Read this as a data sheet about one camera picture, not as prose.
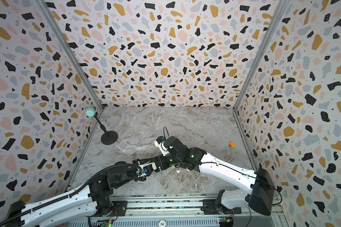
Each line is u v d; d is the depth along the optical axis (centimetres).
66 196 47
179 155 54
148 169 57
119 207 73
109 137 100
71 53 86
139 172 57
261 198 39
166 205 76
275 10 74
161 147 63
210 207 75
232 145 97
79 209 57
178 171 87
